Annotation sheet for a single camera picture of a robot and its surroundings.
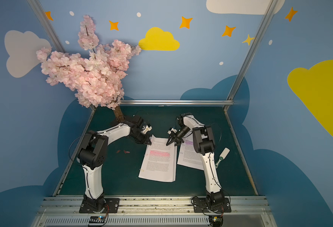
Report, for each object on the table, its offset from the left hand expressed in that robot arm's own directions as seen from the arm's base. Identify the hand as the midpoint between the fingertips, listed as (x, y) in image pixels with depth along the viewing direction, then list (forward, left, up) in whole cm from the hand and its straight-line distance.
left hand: (151, 141), depth 96 cm
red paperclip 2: (-6, +17, -4) cm, 19 cm away
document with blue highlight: (-16, -16, -3) cm, 23 cm away
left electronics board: (-45, +24, -5) cm, 51 cm away
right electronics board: (-44, -38, -6) cm, 58 cm away
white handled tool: (-9, -47, -1) cm, 48 cm away
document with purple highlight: (-8, -25, -3) cm, 27 cm away
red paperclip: (-6, +23, -5) cm, 24 cm away
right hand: (-2, -14, -1) cm, 14 cm away
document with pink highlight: (-13, -7, -4) cm, 15 cm away
